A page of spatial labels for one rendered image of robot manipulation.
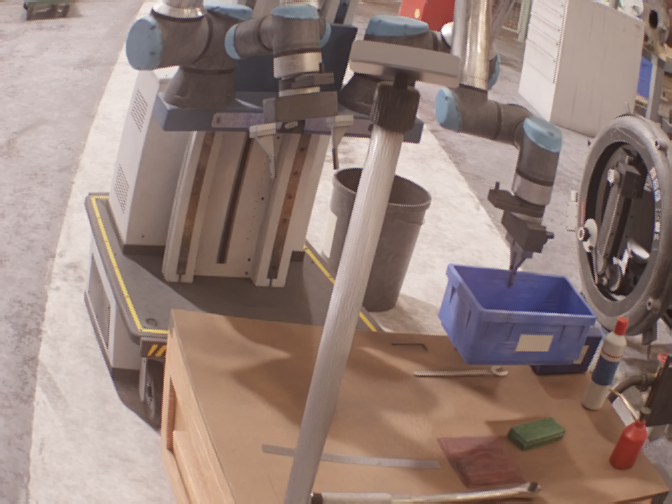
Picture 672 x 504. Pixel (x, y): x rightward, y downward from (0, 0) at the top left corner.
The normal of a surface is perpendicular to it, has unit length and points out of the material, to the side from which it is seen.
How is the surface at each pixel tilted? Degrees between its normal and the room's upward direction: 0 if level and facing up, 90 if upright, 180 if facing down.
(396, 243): 93
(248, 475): 0
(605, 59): 90
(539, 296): 90
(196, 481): 0
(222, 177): 90
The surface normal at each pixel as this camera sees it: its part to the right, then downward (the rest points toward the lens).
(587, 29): 0.15, 0.41
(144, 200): 0.39, 0.44
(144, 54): -0.69, 0.22
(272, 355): 0.22, -0.90
